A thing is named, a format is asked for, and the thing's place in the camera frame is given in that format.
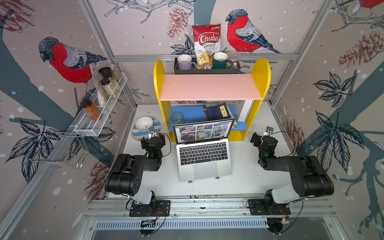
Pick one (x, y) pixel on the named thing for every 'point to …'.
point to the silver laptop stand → (203, 179)
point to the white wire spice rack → (90, 125)
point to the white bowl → (143, 123)
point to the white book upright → (245, 110)
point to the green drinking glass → (177, 118)
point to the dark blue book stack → (216, 111)
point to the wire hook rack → (71, 148)
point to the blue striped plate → (138, 134)
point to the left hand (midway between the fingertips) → (154, 132)
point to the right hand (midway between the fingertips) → (262, 133)
